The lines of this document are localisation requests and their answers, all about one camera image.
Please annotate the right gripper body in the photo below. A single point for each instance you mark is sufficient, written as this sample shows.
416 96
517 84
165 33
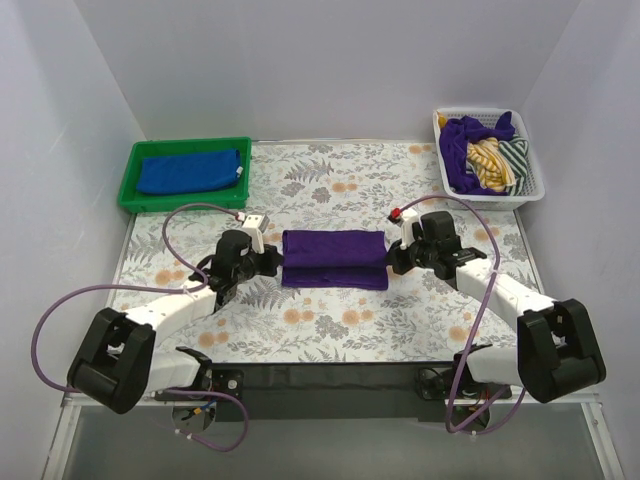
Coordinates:
400 255

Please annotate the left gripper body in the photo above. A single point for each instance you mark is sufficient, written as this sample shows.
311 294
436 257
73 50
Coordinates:
270 258

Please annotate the purple towel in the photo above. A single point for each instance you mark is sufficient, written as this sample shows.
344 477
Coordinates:
455 136
340 259

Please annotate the blue towel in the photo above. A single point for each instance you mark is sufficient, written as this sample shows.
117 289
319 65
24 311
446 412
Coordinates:
190 173

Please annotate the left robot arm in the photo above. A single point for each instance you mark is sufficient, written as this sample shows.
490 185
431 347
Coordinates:
117 362

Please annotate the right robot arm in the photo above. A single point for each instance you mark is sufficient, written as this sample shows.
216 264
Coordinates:
556 351

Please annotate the green plastic tray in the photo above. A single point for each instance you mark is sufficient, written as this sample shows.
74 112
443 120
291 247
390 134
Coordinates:
234 197

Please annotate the white plastic laundry basket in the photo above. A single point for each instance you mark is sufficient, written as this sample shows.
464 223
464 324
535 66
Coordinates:
533 188

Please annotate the yellow white striped towel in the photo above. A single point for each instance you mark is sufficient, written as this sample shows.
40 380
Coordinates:
490 166

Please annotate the green white striped towel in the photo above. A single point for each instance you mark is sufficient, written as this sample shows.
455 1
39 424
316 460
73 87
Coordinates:
516 152

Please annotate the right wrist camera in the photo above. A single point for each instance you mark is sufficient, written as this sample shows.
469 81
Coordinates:
408 220

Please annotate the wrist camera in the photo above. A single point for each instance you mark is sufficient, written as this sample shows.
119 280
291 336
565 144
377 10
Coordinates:
255 225
408 220

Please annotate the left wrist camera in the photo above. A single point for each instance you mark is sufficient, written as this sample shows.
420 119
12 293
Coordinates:
255 225

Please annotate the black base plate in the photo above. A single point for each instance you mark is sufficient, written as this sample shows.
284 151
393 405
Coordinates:
304 391

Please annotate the aluminium rail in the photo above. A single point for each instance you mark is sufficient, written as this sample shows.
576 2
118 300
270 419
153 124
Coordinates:
151 400

